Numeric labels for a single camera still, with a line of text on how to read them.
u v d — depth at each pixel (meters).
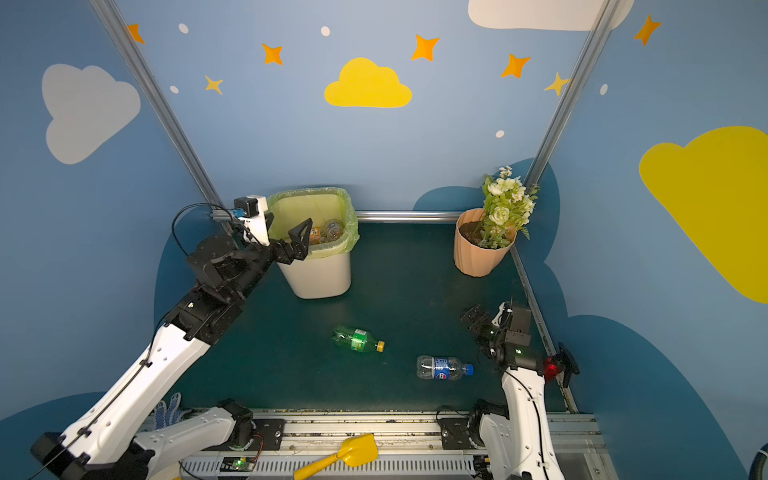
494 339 0.62
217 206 1.15
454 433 0.75
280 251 0.56
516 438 0.45
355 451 0.72
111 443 0.38
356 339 0.86
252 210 0.50
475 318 0.73
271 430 0.75
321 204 0.92
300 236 0.55
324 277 0.88
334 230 0.88
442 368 0.80
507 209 0.89
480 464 0.73
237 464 0.71
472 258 0.96
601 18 0.70
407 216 1.36
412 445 0.75
